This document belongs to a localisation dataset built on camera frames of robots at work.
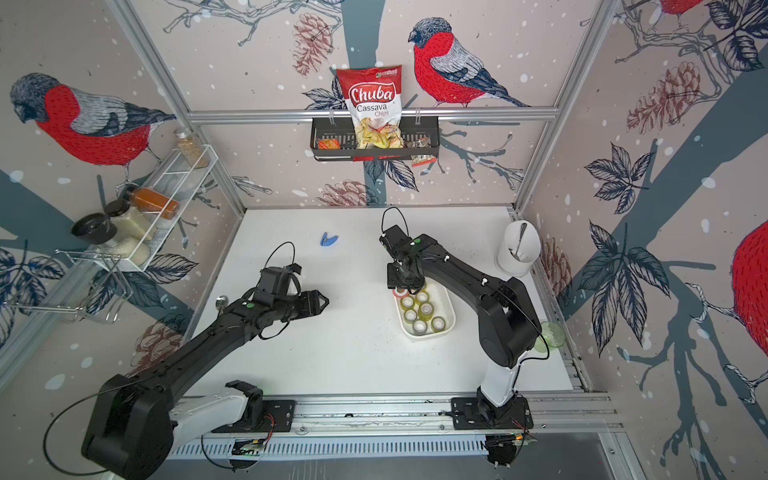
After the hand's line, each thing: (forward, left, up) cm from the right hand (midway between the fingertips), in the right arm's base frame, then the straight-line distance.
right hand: (397, 282), depth 88 cm
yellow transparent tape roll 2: (-4, -3, -10) cm, 11 cm away
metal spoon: (-5, +56, -8) cm, 57 cm away
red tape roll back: (-3, -1, -3) cm, 5 cm away
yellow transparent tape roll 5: (-9, -13, -10) cm, 18 cm away
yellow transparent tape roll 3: (-5, -9, -8) cm, 14 cm away
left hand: (-6, +21, +1) cm, 21 cm away
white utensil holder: (+15, -41, -2) cm, 43 cm away
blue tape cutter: (+22, +28, -8) cm, 36 cm away
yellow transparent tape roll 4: (-6, -4, -9) cm, 12 cm away
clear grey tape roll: (-10, -7, -10) cm, 16 cm away
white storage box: (-3, -14, -9) cm, 17 cm away
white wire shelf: (-6, +58, +27) cm, 65 cm away
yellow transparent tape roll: (+1, -8, -10) cm, 13 cm away
